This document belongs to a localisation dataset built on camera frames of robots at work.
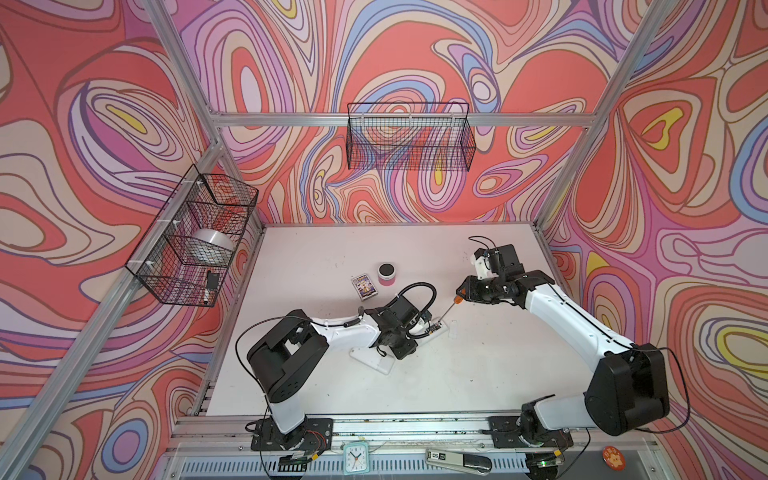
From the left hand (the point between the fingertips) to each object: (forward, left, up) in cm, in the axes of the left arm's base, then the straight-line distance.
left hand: (412, 343), depth 89 cm
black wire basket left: (+6, +59, +34) cm, 68 cm away
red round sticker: (-29, -47, 0) cm, 55 cm away
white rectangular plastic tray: (-4, +13, 0) cm, 14 cm away
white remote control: (+4, -10, +1) cm, 11 cm away
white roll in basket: (+10, +50, +33) cm, 61 cm away
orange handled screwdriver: (+8, -13, +12) cm, 19 cm away
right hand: (+9, -15, +12) cm, 21 cm away
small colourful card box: (+19, +15, +2) cm, 24 cm away
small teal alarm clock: (-29, +15, +2) cm, 33 cm away
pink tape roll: (+22, +8, +5) cm, 24 cm away
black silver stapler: (-30, -10, +5) cm, 32 cm away
